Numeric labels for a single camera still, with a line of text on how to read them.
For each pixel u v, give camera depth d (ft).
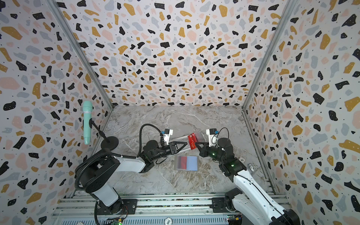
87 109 2.45
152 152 2.18
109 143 3.14
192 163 2.95
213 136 2.20
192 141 2.56
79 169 1.53
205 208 2.44
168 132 2.51
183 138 3.28
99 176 1.46
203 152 2.22
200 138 3.17
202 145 2.36
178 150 2.42
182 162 2.93
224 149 1.88
